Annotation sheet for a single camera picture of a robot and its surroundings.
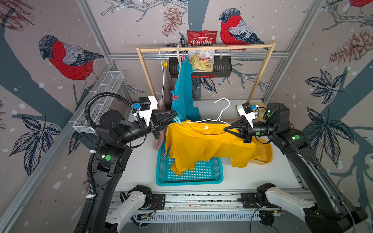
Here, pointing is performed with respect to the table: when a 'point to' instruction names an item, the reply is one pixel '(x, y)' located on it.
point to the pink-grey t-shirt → (164, 105)
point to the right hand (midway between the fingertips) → (225, 128)
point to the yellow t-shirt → (189, 142)
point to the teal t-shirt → (184, 107)
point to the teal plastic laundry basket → (209, 172)
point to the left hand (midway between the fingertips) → (176, 111)
